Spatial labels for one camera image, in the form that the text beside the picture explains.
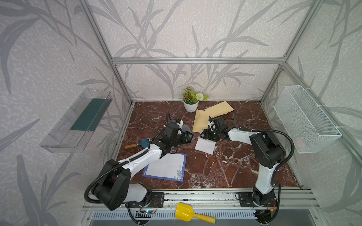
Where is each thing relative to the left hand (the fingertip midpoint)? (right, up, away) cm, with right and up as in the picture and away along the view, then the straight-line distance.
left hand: (191, 136), depth 84 cm
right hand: (+8, -2, +13) cm, 15 cm away
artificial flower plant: (-2, +26, +19) cm, 32 cm away
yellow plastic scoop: (-3, -36, -14) cm, 39 cm away
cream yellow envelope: (+8, +8, +25) cm, 27 cm away
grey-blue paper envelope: (-4, +2, +21) cm, 21 cm away
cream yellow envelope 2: (+24, +17, +32) cm, 44 cm away
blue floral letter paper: (-12, -18, +1) cm, 22 cm away
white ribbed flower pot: (0, +18, +25) cm, 31 cm away
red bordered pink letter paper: (+9, -8, +10) cm, 15 cm away
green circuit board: (-21, -36, -13) cm, 44 cm away
